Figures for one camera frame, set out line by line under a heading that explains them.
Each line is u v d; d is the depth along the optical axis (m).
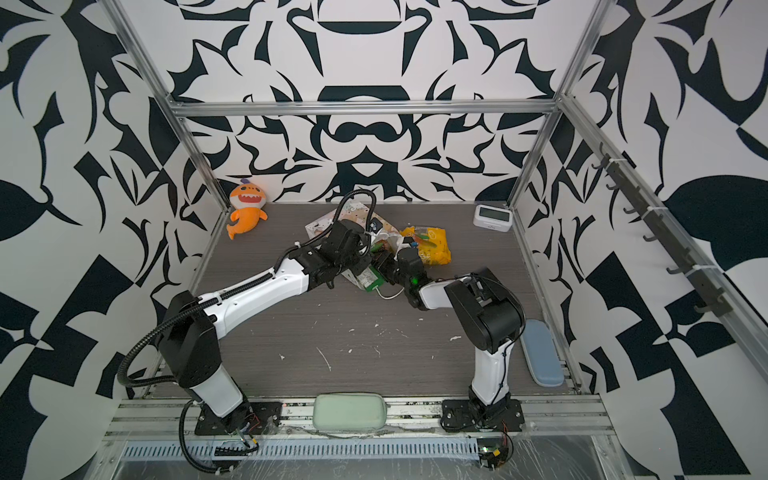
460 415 0.74
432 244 1.02
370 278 0.96
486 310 0.51
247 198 1.11
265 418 0.74
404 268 0.75
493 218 1.12
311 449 0.65
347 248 0.64
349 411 0.74
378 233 0.74
